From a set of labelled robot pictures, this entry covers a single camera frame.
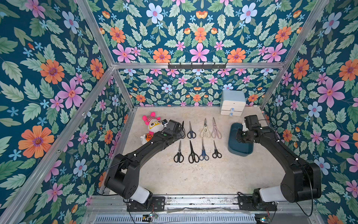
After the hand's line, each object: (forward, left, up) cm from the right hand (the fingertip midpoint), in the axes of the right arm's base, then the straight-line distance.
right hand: (236, 135), depth 87 cm
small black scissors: (-7, +12, -13) cm, 19 cm away
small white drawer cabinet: (+29, -2, +1) cm, 29 cm away
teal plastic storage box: (-6, -4, -7) cm, 10 cm away
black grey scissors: (-11, +37, -12) cm, 40 cm away
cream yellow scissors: (+10, +19, -12) cm, 24 cm away
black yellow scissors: (+16, +37, -11) cm, 42 cm away
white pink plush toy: (+9, +55, -4) cm, 56 cm away
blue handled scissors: (-9, +21, -12) cm, 26 cm away
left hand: (+1, +37, 0) cm, 37 cm away
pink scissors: (+11, +11, -13) cm, 20 cm away
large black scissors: (-10, +27, -12) cm, 32 cm away
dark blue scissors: (+8, +29, -11) cm, 32 cm away
